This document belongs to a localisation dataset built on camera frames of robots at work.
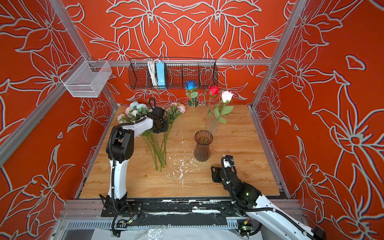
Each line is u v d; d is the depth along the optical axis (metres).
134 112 1.04
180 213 0.73
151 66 0.87
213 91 0.69
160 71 0.89
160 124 0.86
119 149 0.58
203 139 0.80
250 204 0.54
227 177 0.57
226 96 0.67
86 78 0.92
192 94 0.71
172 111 1.09
